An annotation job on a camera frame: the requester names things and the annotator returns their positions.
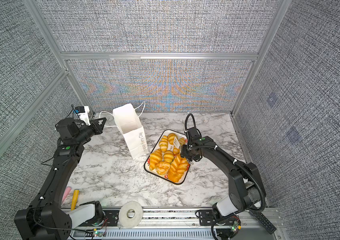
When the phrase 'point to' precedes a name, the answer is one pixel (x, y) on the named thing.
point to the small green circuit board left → (98, 233)
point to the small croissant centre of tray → (168, 156)
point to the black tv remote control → (264, 221)
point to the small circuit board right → (234, 227)
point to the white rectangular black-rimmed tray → (183, 135)
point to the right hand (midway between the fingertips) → (184, 154)
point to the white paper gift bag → (129, 124)
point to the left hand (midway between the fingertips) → (106, 118)
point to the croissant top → (171, 138)
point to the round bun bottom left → (162, 167)
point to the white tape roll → (126, 222)
